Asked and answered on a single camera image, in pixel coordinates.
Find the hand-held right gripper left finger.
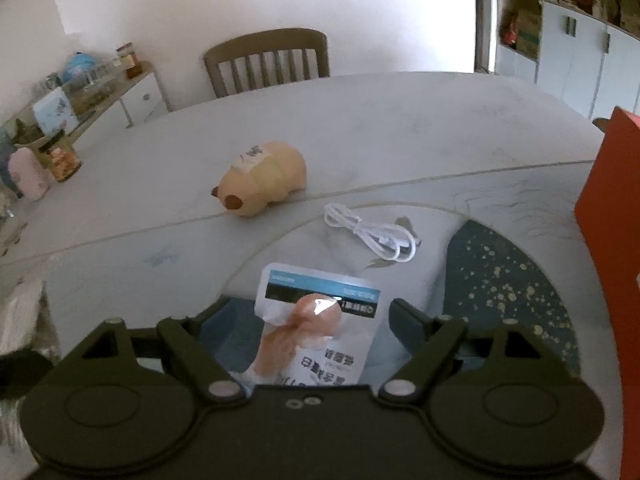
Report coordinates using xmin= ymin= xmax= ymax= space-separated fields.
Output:
xmin=80 ymin=296 xmax=251 ymax=406

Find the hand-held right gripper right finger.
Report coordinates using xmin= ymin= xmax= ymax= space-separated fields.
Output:
xmin=377 ymin=297 xmax=543 ymax=406

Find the white drumstick snack packet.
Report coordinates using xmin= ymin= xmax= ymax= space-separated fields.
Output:
xmin=230 ymin=262 xmax=382 ymax=388

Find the red cardboard box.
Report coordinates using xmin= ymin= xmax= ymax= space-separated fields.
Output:
xmin=574 ymin=106 xmax=640 ymax=480

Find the clear glass container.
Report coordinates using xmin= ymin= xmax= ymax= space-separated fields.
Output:
xmin=67 ymin=72 xmax=126 ymax=111

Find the tan capybara toy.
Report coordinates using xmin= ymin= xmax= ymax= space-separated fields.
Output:
xmin=211 ymin=141 xmax=307 ymax=218

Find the brown jar with yellow label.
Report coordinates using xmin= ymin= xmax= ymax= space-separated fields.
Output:
xmin=47 ymin=142 xmax=82 ymax=183

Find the white sideboard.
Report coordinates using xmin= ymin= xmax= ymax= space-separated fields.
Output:
xmin=65 ymin=67 xmax=168 ymax=128

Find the pink bottle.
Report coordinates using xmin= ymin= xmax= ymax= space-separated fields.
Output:
xmin=10 ymin=147 xmax=51 ymax=202

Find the white tin with blue print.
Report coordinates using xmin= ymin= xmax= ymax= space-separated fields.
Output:
xmin=32 ymin=87 xmax=78 ymax=136

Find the jar with dark lid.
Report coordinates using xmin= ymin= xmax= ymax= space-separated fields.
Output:
xmin=116 ymin=42 xmax=138 ymax=78

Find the wooden chair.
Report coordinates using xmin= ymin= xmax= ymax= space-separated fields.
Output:
xmin=203 ymin=28 xmax=331 ymax=100

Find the blue globe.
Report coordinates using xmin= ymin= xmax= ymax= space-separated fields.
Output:
xmin=62 ymin=52 xmax=101 ymax=83

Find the white charging cable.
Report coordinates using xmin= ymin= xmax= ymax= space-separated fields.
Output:
xmin=323 ymin=202 xmax=418 ymax=263

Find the white wall cabinet unit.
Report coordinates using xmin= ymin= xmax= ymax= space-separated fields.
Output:
xmin=492 ymin=0 xmax=640 ymax=121

